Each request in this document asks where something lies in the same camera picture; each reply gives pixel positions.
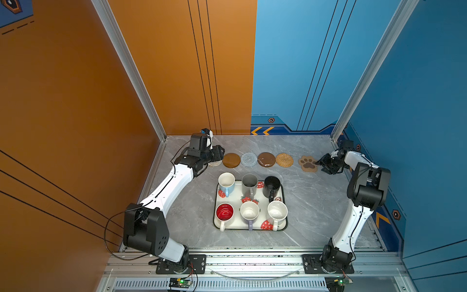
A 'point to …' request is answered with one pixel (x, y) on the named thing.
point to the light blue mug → (227, 183)
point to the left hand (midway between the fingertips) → (221, 148)
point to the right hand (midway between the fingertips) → (318, 164)
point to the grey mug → (249, 184)
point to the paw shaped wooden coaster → (308, 163)
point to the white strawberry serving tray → (283, 225)
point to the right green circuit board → (336, 283)
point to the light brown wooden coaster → (231, 160)
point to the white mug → (277, 212)
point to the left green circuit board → (180, 283)
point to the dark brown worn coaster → (266, 159)
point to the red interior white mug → (224, 212)
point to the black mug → (270, 188)
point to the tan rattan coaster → (284, 160)
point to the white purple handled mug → (249, 210)
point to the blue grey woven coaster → (249, 159)
